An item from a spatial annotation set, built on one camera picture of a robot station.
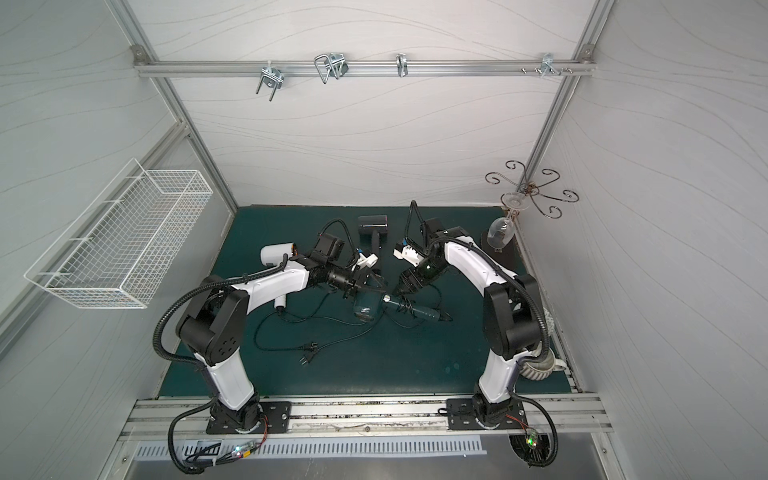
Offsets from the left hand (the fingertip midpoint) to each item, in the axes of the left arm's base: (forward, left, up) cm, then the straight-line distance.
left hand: (381, 297), depth 77 cm
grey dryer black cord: (+1, +23, -16) cm, 28 cm away
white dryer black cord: (+2, +32, -15) cm, 35 cm away
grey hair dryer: (+38, +4, -13) cm, 40 cm away
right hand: (+9, -9, -7) cm, 14 cm away
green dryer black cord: (+2, -12, -19) cm, 22 cm away
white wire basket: (+3, +60, +15) cm, 62 cm away
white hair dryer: (+21, +38, -9) cm, 44 cm away
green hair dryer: (-4, +3, +2) cm, 5 cm away
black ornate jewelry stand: (+21, -36, +17) cm, 45 cm away
